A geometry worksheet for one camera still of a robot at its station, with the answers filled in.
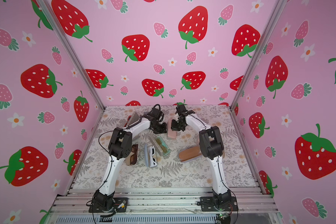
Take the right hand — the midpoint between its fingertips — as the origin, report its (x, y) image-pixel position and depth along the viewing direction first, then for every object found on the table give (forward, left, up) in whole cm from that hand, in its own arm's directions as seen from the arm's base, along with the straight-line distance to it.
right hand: (174, 127), depth 102 cm
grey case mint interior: (-15, +8, -3) cm, 17 cm away
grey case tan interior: (-19, -11, -3) cm, 22 cm away
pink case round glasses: (-5, +2, -1) cm, 6 cm away
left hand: (-1, +4, -4) cm, 6 cm away
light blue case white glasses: (-23, +14, -1) cm, 27 cm away
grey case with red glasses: (+3, +33, +3) cm, 33 cm away
